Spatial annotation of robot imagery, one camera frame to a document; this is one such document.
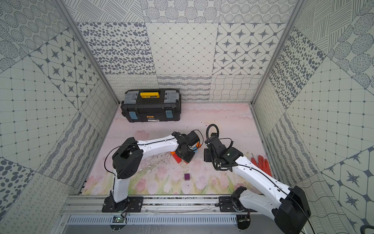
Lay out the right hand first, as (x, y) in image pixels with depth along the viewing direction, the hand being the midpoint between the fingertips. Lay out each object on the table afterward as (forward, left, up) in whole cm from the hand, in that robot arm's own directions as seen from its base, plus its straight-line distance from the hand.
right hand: (210, 155), depth 81 cm
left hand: (-1, +9, -7) cm, 12 cm away
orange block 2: (+5, +22, -6) cm, 24 cm away
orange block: (+2, +7, +8) cm, 11 cm away
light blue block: (+1, +9, +6) cm, 11 cm away
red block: (+1, +20, -7) cm, 21 cm away
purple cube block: (-9, +13, -9) cm, 18 cm away
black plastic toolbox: (+31, +43, +9) cm, 54 cm away
